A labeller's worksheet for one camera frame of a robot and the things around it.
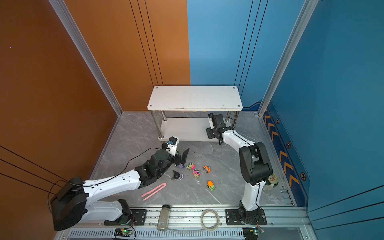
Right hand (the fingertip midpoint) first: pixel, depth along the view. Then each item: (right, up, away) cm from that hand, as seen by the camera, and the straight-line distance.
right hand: (212, 129), depth 98 cm
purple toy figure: (-19, -22, -9) cm, 30 cm away
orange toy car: (-4, -23, -11) cm, 26 cm away
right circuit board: (+16, -48, -28) cm, 58 cm away
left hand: (-18, -8, -19) cm, 27 cm away
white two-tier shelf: (-23, +12, +22) cm, 34 cm away
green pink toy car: (-14, -22, -9) cm, 27 cm away
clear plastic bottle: (-26, -41, -28) cm, 56 cm away
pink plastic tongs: (-36, -35, -19) cm, 54 cm away
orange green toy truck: (-3, -30, -17) cm, 34 cm away
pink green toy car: (-11, -25, -12) cm, 30 cm away
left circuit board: (-46, -48, -27) cm, 72 cm away
